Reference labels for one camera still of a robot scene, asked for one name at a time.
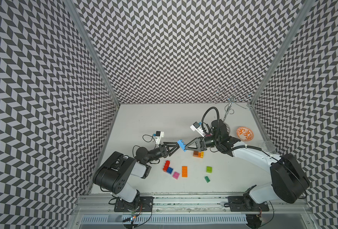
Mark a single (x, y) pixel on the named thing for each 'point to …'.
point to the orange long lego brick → (184, 171)
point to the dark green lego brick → (207, 179)
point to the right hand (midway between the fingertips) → (187, 150)
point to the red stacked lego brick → (166, 165)
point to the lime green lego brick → (209, 169)
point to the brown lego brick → (195, 153)
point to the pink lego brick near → (175, 175)
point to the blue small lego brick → (169, 170)
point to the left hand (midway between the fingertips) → (178, 147)
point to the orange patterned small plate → (245, 134)
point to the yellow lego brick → (202, 152)
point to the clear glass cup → (268, 147)
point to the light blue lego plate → (182, 144)
